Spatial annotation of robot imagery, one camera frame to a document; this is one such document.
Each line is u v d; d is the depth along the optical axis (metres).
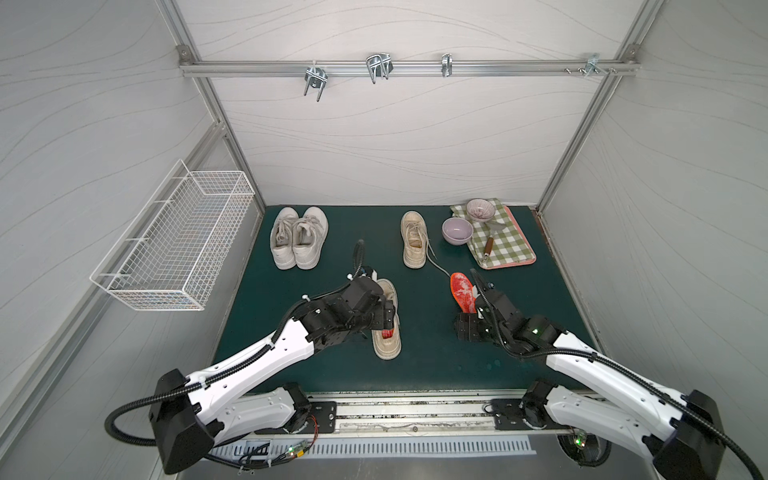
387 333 0.84
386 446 0.70
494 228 1.12
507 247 1.08
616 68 0.79
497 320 0.59
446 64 0.78
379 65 0.77
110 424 0.38
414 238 1.06
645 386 0.44
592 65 0.76
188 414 0.39
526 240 1.10
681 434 0.39
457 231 1.11
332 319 0.53
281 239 1.02
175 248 0.69
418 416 0.75
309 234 1.02
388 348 0.80
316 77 0.79
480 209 1.18
